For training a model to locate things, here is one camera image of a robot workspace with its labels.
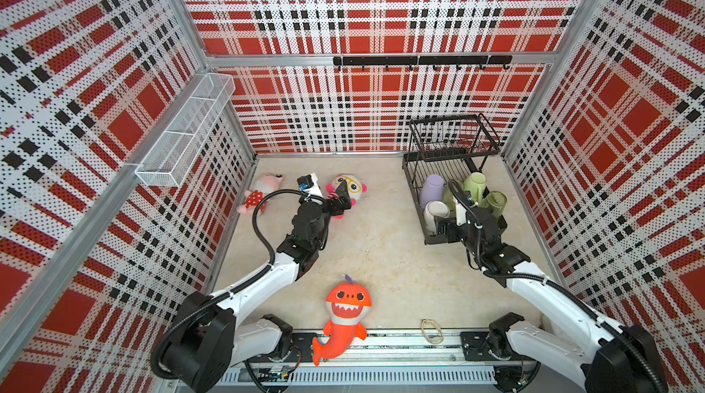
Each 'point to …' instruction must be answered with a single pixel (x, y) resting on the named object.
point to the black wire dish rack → (445, 149)
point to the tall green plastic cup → (497, 202)
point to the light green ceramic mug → (475, 184)
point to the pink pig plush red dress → (266, 184)
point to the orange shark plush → (347, 305)
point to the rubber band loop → (432, 341)
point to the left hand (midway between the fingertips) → (337, 183)
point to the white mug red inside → (432, 209)
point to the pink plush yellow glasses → (353, 186)
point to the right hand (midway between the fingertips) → (453, 215)
